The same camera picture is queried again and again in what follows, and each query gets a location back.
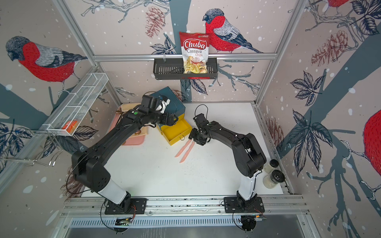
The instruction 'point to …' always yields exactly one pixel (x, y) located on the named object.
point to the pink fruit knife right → (187, 152)
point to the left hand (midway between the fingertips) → (174, 115)
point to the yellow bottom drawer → (171, 133)
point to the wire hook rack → (52, 136)
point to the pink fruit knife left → (183, 148)
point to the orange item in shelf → (70, 126)
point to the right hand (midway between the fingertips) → (190, 138)
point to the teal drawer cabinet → (175, 106)
